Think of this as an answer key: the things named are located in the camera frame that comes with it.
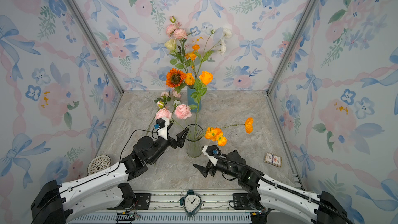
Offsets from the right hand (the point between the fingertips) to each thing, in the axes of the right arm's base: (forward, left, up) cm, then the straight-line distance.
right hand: (199, 154), depth 73 cm
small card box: (+4, -41, -15) cm, 43 cm away
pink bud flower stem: (+44, +29, -12) cm, 54 cm away
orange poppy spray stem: (0, -7, +19) cm, 20 cm away
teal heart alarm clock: (-18, +3, -12) cm, 22 cm away
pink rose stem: (+12, +7, +17) cm, 22 cm away
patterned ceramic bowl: (0, +55, -13) cm, 56 cm away
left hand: (+9, +8, +11) cm, 17 cm away
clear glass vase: (+9, +3, +1) cm, 10 cm away
